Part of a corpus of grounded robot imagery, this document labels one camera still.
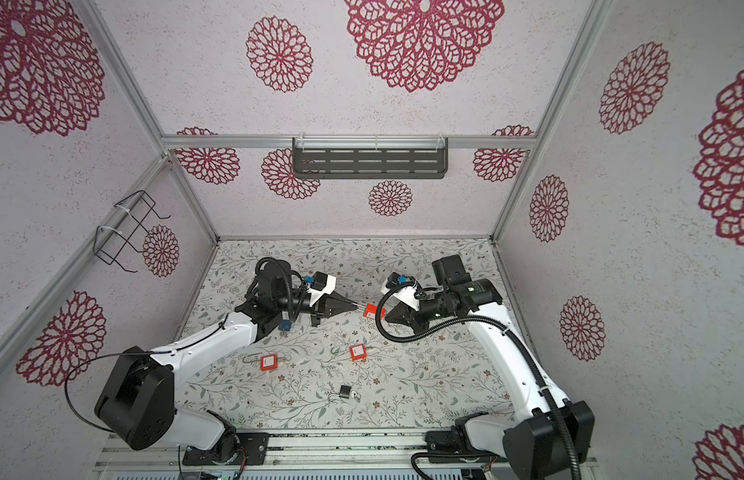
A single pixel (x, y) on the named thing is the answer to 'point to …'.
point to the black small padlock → (345, 391)
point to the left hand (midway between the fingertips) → (353, 306)
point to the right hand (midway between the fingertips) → (392, 311)
